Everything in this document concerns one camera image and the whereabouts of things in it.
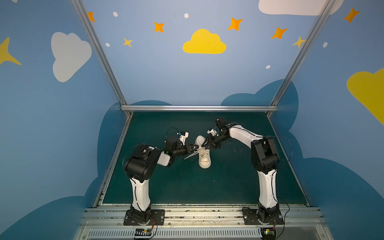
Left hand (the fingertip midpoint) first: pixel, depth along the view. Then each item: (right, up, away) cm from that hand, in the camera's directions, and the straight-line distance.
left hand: (198, 145), depth 93 cm
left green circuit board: (-28, -40, -20) cm, 53 cm away
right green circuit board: (+34, -42, -19) cm, 57 cm away
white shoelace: (+3, -5, -6) cm, 8 cm away
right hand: (+3, 0, +1) cm, 4 cm away
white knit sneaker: (+1, +2, +9) cm, 9 cm away
